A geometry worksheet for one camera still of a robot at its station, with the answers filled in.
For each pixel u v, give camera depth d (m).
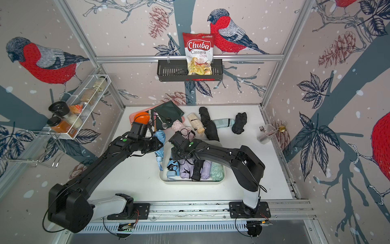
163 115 1.15
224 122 1.07
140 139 0.66
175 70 1.07
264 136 0.93
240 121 1.06
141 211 0.73
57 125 0.60
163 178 0.83
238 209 0.73
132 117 1.14
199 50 0.83
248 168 0.47
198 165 0.85
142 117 1.10
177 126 1.01
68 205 0.39
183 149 0.64
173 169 0.83
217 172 0.79
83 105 0.72
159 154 0.78
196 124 1.05
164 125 1.08
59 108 0.62
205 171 0.81
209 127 1.03
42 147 0.59
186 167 0.82
